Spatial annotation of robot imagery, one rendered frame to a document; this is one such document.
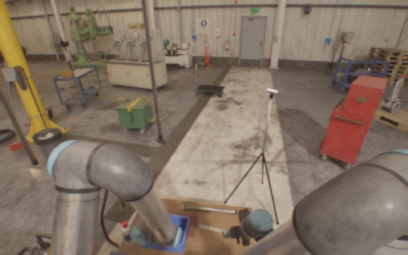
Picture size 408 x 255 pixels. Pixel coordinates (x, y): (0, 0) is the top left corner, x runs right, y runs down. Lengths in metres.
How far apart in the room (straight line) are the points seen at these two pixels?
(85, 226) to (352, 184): 0.61
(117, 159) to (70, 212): 0.18
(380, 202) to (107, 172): 0.53
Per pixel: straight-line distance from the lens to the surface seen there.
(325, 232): 0.38
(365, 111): 3.12
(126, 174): 0.54
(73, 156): 0.60
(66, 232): 0.65
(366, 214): 0.37
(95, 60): 11.85
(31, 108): 4.63
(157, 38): 6.69
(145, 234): 1.06
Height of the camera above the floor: 1.90
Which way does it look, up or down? 28 degrees down
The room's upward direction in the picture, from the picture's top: 1 degrees counter-clockwise
